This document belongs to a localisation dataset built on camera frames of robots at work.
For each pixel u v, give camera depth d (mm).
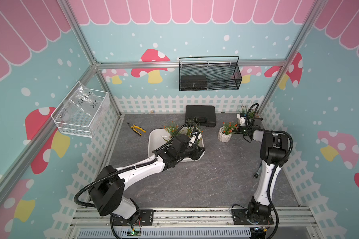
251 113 887
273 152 594
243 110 1063
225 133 993
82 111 715
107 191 425
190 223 731
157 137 1036
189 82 893
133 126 1114
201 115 1151
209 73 940
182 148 622
